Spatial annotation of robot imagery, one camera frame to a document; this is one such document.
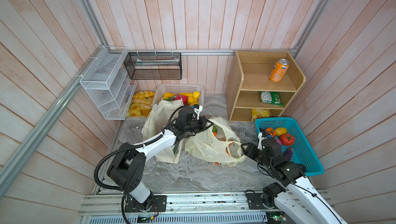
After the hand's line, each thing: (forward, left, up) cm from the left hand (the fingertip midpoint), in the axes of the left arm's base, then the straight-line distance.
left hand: (214, 126), depth 79 cm
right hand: (-8, -16, -6) cm, 19 cm away
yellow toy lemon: (+36, +9, -13) cm, 39 cm away
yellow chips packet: (+21, -34, -15) cm, 43 cm away
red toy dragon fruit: (+31, +18, -11) cm, 37 cm away
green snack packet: (+20, -36, +1) cm, 41 cm away
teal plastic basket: (-8, -51, -15) cm, 54 cm away
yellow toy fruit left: (+38, +31, -15) cm, 51 cm away
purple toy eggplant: (-8, -44, -17) cm, 48 cm away
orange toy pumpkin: (+6, -37, -14) cm, 40 cm away
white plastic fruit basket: (+40, +37, -11) cm, 56 cm away
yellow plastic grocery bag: (-8, -2, -4) cm, 9 cm away
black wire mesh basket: (+32, +36, +15) cm, 50 cm away
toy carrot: (+8, -3, -17) cm, 19 cm away
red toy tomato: (0, -45, -14) cm, 47 cm away
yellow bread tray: (+25, +47, -11) cm, 55 cm away
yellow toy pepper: (+6, -43, -15) cm, 46 cm away
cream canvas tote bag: (+9, +32, -5) cm, 33 cm away
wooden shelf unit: (+23, -29, +12) cm, 39 cm away
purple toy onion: (-1, -40, -15) cm, 43 cm away
